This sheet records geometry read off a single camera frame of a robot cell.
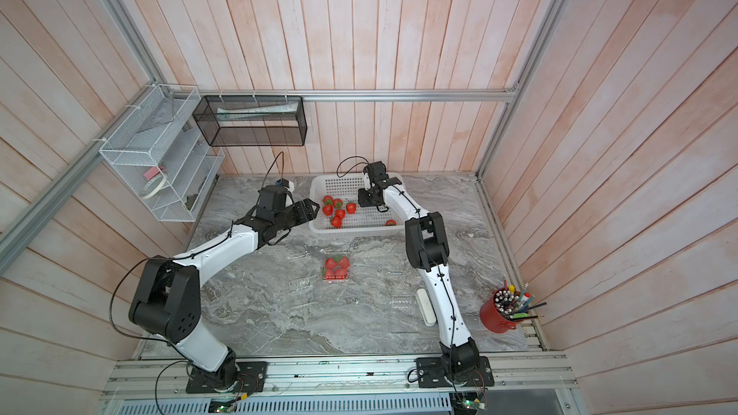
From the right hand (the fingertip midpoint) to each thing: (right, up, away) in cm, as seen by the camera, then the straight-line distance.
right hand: (362, 198), depth 111 cm
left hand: (-16, -5, -19) cm, 26 cm away
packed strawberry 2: (-7, -24, -21) cm, 33 cm away
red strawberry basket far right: (+10, -9, -10) cm, 17 cm away
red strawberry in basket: (-4, -4, -4) cm, 7 cm away
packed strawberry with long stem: (-11, -22, -18) cm, 31 cm away
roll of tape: (-60, +3, -30) cm, 67 cm away
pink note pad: (-61, +7, -29) cm, 68 cm away
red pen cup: (+35, -28, -42) cm, 62 cm away
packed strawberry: (-6, -21, -19) cm, 29 cm away
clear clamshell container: (-20, -29, -21) cm, 40 cm away
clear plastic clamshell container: (-10, -25, -23) cm, 35 cm away
